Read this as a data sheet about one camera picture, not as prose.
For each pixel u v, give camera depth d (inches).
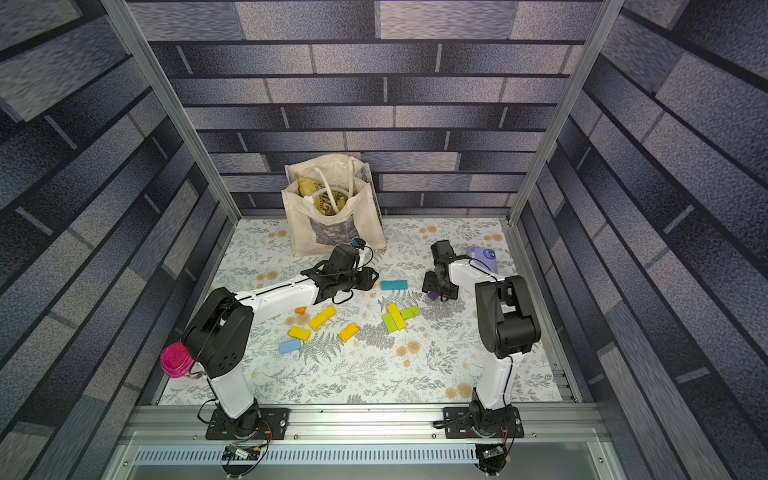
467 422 28.4
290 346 34.5
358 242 32.6
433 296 38.2
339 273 28.0
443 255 31.6
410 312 36.3
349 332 35.4
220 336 18.7
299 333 35.7
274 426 29.1
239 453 28.0
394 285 39.6
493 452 28.6
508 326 20.0
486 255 39.5
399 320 36.2
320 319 36.4
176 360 29.4
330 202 37.6
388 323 35.7
